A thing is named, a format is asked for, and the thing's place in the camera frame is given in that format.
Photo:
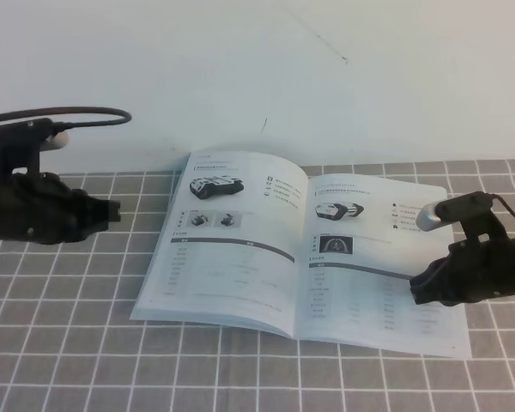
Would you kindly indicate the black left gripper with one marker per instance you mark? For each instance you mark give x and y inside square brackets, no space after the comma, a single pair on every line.
[46,211]

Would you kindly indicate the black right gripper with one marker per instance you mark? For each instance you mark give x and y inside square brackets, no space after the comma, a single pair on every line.
[469,274]

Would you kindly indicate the white product catalogue book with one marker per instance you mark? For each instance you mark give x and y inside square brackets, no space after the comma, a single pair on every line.
[251,241]

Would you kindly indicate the grey white grid tablecloth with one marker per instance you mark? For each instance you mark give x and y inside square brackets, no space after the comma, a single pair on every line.
[67,342]

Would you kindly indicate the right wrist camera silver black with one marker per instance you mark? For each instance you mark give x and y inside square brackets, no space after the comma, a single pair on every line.
[472,211]

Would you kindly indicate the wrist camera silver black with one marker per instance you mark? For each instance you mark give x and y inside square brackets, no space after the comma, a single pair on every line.
[472,211]
[21,144]

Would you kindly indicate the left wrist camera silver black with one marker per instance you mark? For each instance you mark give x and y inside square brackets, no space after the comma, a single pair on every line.
[21,144]

